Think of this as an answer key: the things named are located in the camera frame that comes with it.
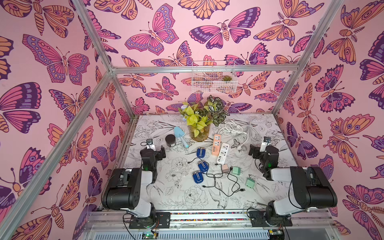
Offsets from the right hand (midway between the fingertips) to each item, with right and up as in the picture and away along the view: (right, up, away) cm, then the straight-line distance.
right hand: (260, 145), depth 93 cm
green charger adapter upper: (-16, -15, -5) cm, 22 cm away
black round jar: (-58, +3, +7) cm, 58 cm away
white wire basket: (-26, +43, +13) cm, 52 cm away
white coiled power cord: (-11, +12, +18) cm, 24 cm away
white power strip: (-23, -5, +1) cm, 24 cm away
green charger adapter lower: (-10, -20, -9) cm, 25 cm away
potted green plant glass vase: (-38, +17, -8) cm, 43 cm away
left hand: (-66, 0, +1) cm, 66 cm away
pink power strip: (-26, +3, +9) cm, 28 cm away
